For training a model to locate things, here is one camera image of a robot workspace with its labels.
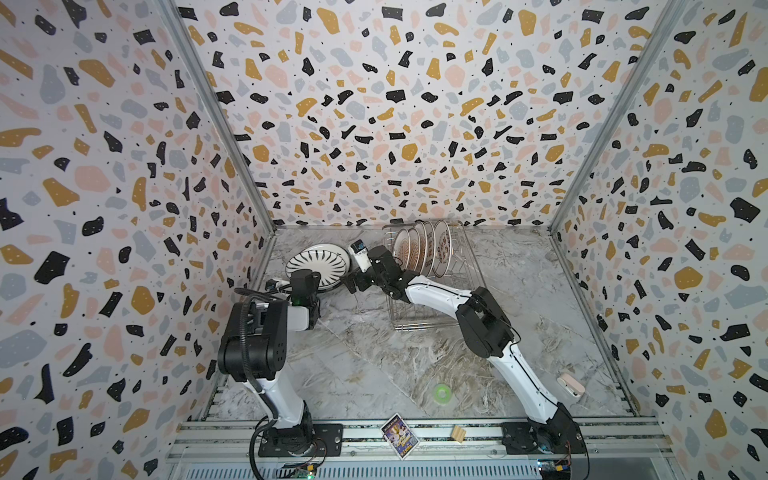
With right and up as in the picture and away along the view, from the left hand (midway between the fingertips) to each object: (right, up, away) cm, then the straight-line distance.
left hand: (309, 269), depth 97 cm
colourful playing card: (+30, -40, -24) cm, 55 cm away
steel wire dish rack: (+51, 0, +7) cm, 52 cm away
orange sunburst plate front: (+30, +7, +11) cm, 33 cm away
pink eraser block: (+76, -31, -16) cm, 84 cm away
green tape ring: (+41, -33, -15) cm, 55 cm away
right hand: (+12, +1, -2) cm, 12 cm away
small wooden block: (+44, -40, -22) cm, 64 cm away
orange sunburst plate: (+34, +6, +1) cm, 35 cm away
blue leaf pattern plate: (+4, +2, +10) cm, 11 cm away
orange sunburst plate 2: (+39, +4, -1) cm, 39 cm away
